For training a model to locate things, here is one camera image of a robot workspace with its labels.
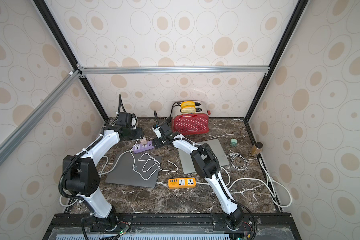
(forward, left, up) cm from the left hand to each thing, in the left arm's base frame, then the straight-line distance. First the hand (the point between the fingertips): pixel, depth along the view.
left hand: (144, 131), depth 91 cm
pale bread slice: (+16, -27, +4) cm, 31 cm away
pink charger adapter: (-1, +2, -9) cm, 9 cm away
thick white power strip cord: (-26, -71, -13) cm, 77 cm away
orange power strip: (-26, -23, -13) cm, 38 cm away
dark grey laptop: (-18, +5, -15) cm, 24 cm away
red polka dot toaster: (+11, -33, -4) cm, 35 cm away
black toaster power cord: (+24, -13, -14) cm, 30 cm away
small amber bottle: (-7, -70, -8) cm, 71 cm away
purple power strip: (-3, +5, -14) cm, 15 cm away
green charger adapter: (+2, -59, -14) cm, 61 cm away
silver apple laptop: (-14, -27, -15) cm, 34 cm away
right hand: (-1, -4, -13) cm, 13 cm away
